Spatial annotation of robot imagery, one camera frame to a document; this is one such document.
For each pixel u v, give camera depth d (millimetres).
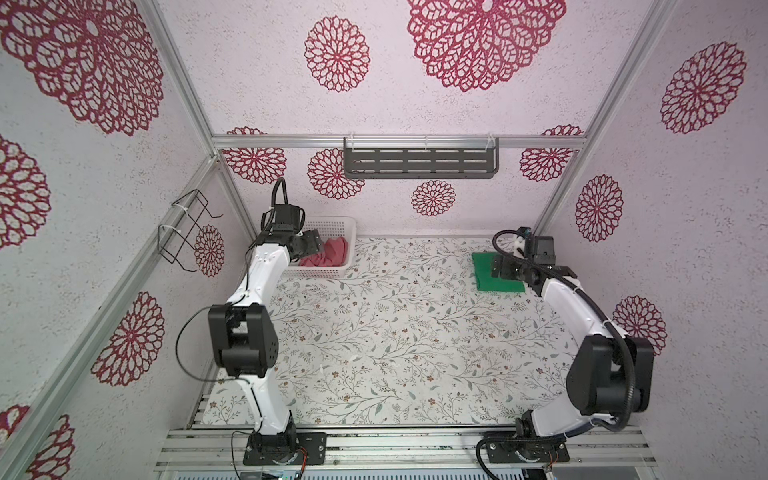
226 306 500
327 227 1168
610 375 445
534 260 676
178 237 757
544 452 676
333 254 1064
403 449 748
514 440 741
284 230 700
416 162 989
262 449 673
